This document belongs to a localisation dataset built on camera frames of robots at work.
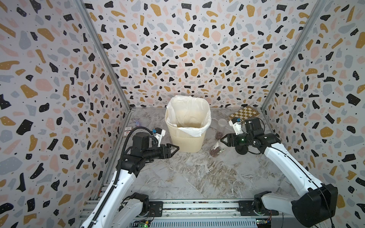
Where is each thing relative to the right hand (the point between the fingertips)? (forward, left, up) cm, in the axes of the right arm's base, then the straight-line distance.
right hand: (225, 139), depth 79 cm
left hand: (-9, +26, +4) cm, 28 cm away
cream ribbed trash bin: (-2, +24, -1) cm, 24 cm away
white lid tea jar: (-3, +5, -7) cm, 9 cm away
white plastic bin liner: (+21, +20, -4) cm, 29 cm away
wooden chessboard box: (+37, -23, -18) cm, 48 cm away
